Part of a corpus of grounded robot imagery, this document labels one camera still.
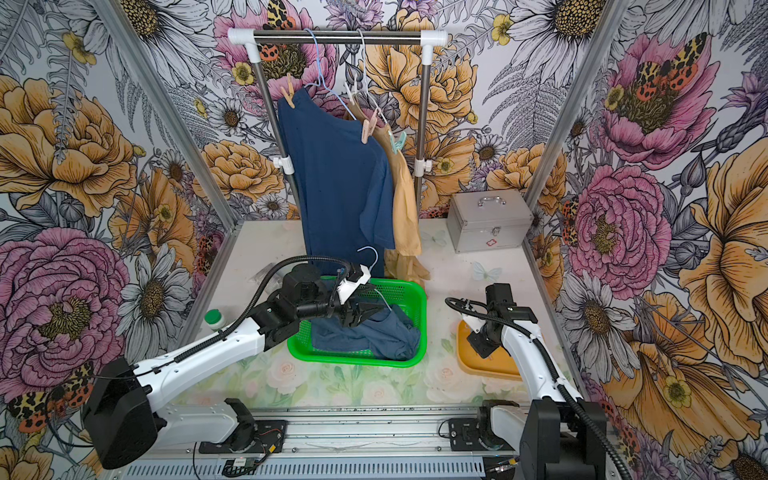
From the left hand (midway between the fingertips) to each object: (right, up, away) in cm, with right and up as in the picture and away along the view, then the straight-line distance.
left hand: (375, 302), depth 74 cm
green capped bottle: (-46, -6, +11) cm, 47 cm away
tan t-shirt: (+8, +10, +12) cm, 17 cm away
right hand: (+29, -14, +9) cm, 33 cm away
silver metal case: (+37, +23, +31) cm, 53 cm away
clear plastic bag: (-34, +2, +25) cm, 43 cm away
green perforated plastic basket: (+8, -1, +19) cm, 21 cm away
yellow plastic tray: (+32, -16, +4) cm, 36 cm away
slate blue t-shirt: (+4, -11, +11) cm, 16 cm away
